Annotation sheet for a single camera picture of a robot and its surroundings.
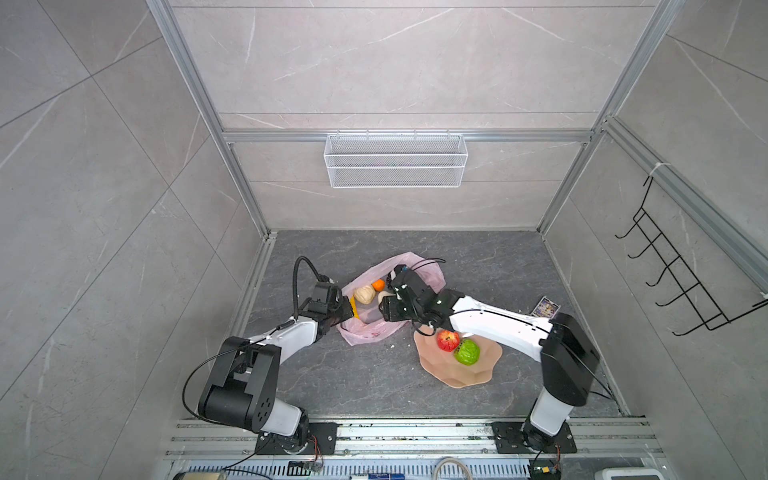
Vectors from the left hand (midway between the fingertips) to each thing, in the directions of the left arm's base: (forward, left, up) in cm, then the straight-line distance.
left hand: (348, 299), depth 94 cm
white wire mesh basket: (+40, -17, +25) cm, 49 cm away
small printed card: (-4, -65, -3) cm, 65 cm away
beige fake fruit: (+2, -5, 0) cm, 5 cm away
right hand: (-6, -12, +7) cm, 15 cm away
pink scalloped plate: (-21, -29, -5) cm, 36 cm away
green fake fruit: (-19, -34, +1) cm, 39 cm away
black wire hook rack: (-23, -78, +29) cm, 86 cm away
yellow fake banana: (-1, -2, -3) cm, 4 cm away
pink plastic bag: (-9, -8, +1) cm, 12 cm away
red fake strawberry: (-15, -29, +1) cm, 33 cm away
